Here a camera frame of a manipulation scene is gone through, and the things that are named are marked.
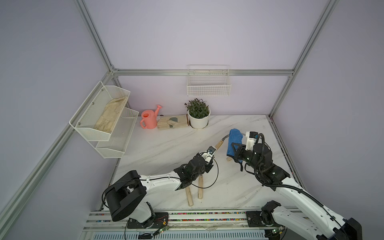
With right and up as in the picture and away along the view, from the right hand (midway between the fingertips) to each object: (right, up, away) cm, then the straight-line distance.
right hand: (233, 146), depth 78 cm
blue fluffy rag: (0, +5, -3) cm, 6 cm away
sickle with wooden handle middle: (-17, -25, +4) cm, 31 cm away
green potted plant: (-19, +23, +23) cm, 38 cm away
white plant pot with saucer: (-18, +13, +33) cm, 40 cm away
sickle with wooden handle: (-23, -29, +2) cm, 37 cm away
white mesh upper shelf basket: (-72, +15, -1) cm, 73 cm away
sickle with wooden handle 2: (-6, +1, +6) cm, 9 cm away
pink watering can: (-53, +18, +28) cm, 63 cm away
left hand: (-12, -6, +5) cm, 14 cm away
